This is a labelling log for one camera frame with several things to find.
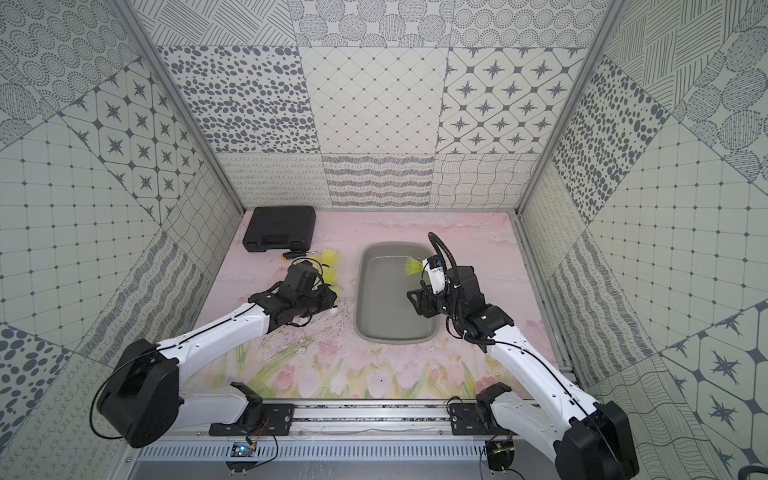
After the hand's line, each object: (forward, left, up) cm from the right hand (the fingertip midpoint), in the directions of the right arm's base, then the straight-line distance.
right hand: (417, 295), depth 80 cm
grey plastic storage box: (+3, +10, -17) cm, 20 cm away
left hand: (+1, +21, -4) cm, 21 cm away
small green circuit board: (-34, +43, -16) cm, 57 cm away
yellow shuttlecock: (+17, +1, -10) cm, 20 cm away
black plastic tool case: (+39, +54, -16) cm, 69 cm away
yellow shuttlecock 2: (+21, +30, -12) cm, 39 cm away
